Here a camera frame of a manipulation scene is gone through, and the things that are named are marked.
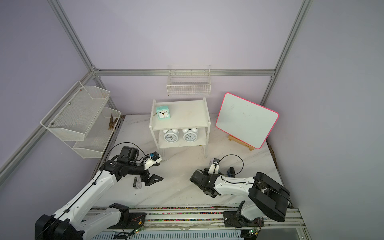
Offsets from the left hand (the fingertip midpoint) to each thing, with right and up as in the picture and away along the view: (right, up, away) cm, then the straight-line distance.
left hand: (158, 172), depth 78 cm
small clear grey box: (-13, -7, +4) cm, 15 cm away
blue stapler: (+41, -3, +9) cm, 42 cm away
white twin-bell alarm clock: (+6, +19, +4) cm, 21 cm away
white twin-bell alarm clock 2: (+17, +20, +4) cm, 26 cm away
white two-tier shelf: (+12, +25, -5) cm, 29 cm away
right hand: (+30, -4, +10) cm, 32 cm away
